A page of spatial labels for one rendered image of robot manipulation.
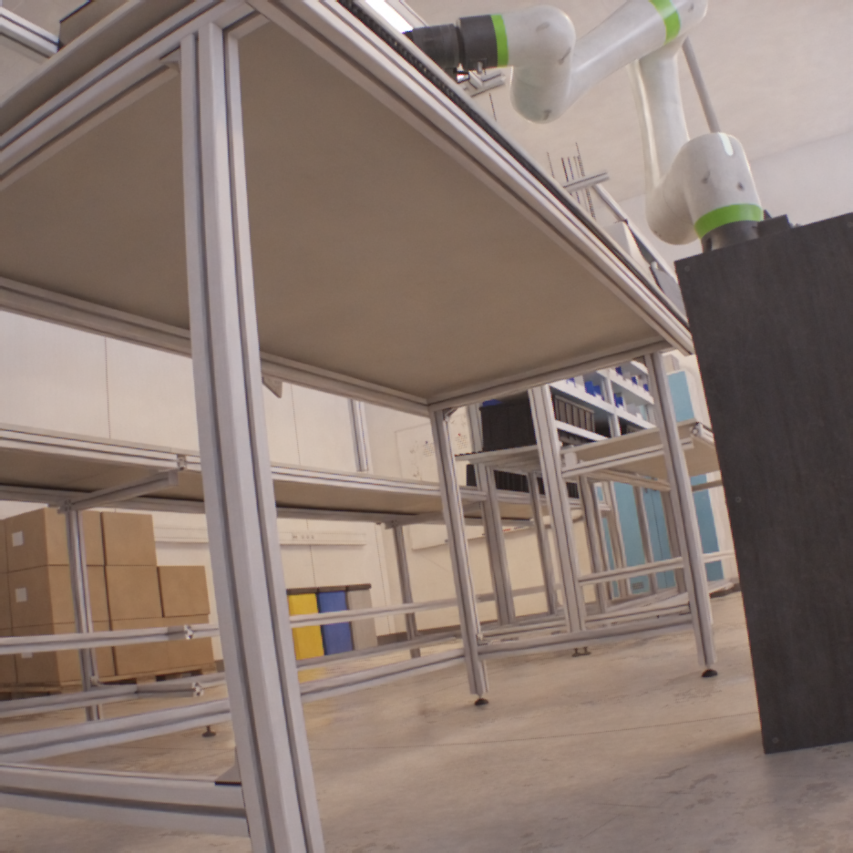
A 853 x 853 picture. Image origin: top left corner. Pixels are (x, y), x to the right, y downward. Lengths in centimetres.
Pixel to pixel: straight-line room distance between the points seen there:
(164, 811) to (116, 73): 78
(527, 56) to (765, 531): 83
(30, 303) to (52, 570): 306
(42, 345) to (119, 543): 184
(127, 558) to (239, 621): 417
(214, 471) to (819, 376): 94
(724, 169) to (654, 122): 29
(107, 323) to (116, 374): 483
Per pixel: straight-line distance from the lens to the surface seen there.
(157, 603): 501
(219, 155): 84
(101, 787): 89
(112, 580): 480
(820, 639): 136
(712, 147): 156
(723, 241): 150
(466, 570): 263
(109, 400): 644
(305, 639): 707
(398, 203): 147
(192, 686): 274
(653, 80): 184
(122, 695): 289
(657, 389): 247
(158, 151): 126
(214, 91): 88
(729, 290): 141
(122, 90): 103
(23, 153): 114
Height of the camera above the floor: 32
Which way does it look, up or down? 13 degrees up
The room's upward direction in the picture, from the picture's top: 8 degrees counter-clockwise
